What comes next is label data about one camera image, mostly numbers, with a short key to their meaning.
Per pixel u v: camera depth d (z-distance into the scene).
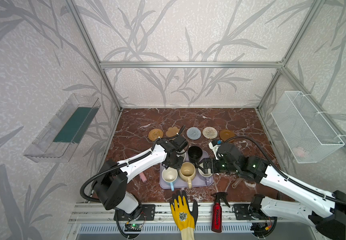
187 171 0.86
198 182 0.84
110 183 0.42
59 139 0.63
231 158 0.54
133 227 0.72
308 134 0.63
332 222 0.38
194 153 0.89
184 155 0.84
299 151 0.72
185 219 0.71
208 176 0.78
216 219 0.68
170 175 0.84
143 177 0.84
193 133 1.05
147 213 0.74
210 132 1.05
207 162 0.63
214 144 0.66
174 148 0.60
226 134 1.05
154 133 1.05
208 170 0.63
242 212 0.75
